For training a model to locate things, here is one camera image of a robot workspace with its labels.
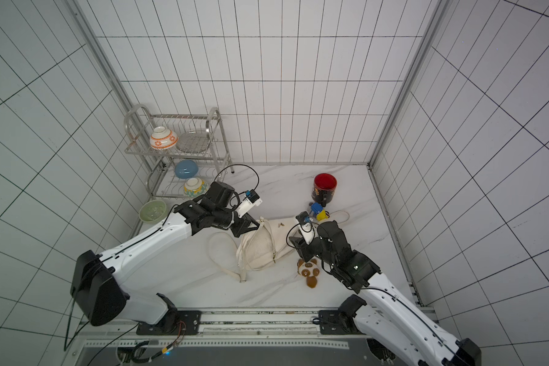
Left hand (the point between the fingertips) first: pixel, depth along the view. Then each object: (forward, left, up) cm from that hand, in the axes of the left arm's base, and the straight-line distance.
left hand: (252, 229), depth 77 cm
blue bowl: (+37, +36, -9) cm, 52 cm away
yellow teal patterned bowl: (+25, +28, -9) cm, 39 cm away
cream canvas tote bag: (-1, -7, -6) cm, 9 cm away
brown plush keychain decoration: (-9, -21, -14) cm, 26 cm away
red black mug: (+25, -29, -8) cm, 39 cm away
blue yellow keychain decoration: (+17, -26, -12) cm, 33 cm away
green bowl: (+16, +47, -15) cm, 52 cm away
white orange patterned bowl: (+32, +37, +14) cm, 51 cm away
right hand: (-2, -13, +1) cm, 13 cm away
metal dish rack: (+30, +45, -10) cm, 55 cm away
